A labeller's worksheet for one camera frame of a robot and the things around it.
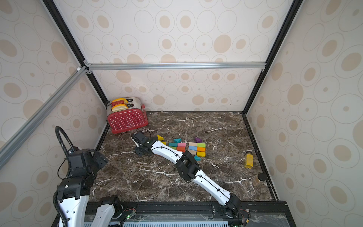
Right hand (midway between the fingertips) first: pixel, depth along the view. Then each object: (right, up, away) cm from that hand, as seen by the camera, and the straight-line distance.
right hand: (136, 155), depth 95 cm
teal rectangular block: (+25, +6, +5) cm, 26 cm away
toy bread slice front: (-11, +32, -1) cm, 34 cm away
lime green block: (+27, +9, -26) cm, 39 cm away
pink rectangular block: (+31, +6, +5) cm, 32 cm away
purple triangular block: (+43, +9, +5) cm, 44 cm away
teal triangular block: (+28, +9, +5) cm, 30 cm away
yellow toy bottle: (+73, -2, -6) cm, 74 cm away
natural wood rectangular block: (+39, +7, +5) cm, 40 cm away
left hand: (-9, +5, -25) cm, 27 cm away
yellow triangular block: (+16, +11, +5) cm, 20 cm away
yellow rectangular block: (+44, +1, -1) cm, 44 cm away
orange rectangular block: (+44, +4, +2) cm, 44 cm away
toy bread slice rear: (-9, +37, +4) cm, 38 cm away
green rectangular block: (+45, +6, +3) cm, 45 cm away
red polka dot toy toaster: (-2, +26, +5) cm, 26 cm away
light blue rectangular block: (+38, +5, +2) cm, 38 cm away
